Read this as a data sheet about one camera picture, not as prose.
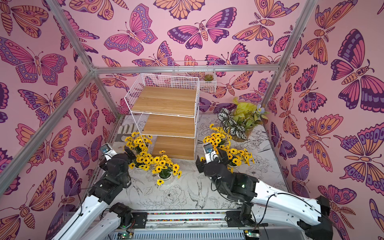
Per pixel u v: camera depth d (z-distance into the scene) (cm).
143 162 80
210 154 53
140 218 73
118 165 54
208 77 92
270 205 43
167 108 68
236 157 81
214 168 49
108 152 61
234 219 73
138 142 85
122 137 106
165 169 78
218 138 87
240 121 85
